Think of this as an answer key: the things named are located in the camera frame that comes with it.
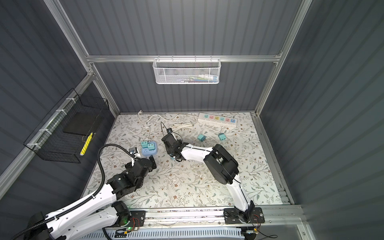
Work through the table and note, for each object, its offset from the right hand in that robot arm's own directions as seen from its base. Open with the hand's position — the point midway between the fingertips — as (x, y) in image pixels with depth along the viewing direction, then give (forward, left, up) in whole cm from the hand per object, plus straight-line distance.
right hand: (172, 144), depth 96 cm
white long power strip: (+24, -31, -2) cm, 40 cm away
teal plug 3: (-1, +17, +3) cm, 18 cm away
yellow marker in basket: (-15, +36, +24) cm, 45 cm away
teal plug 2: (+9, -34, -4) cm, 35 cm away
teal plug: (+8, -19, -3) cm, 20 cm away
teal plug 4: (-2, +13, +2) cm, 14 cm away
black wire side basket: (-11, +49, +26) cm, 56 cm away
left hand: (-15, +12, +10) cm, 21 cm away
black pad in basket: (-2, +44, +25) cm, 51 cm away
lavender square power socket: (-4, +17, -3) cm, 18 cm away
